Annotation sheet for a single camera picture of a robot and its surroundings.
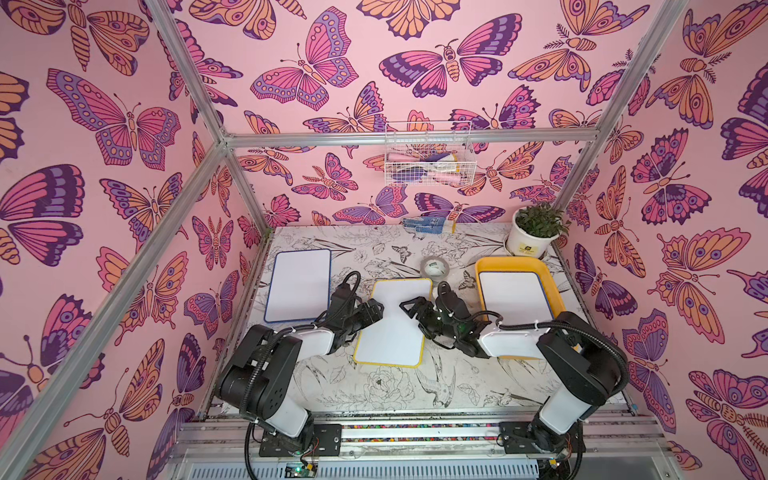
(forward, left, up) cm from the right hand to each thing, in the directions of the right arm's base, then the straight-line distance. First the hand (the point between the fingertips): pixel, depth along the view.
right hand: (403, 308), depth 88 cm
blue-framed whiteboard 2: (+13, +36, -8) cm, 39 cm away
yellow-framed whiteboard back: (-4, +3, -12) cm, 13 cm away
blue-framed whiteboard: (+9, -38, -7) cm, 39 cm away
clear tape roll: (+21, -11, -7) cm, 25 cm away
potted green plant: (+27, -43, +7) cm, 51 cm away
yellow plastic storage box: (+21, -42, -5) cm, 47 cm away
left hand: (+2, +8, -7) cm, 10 cm away
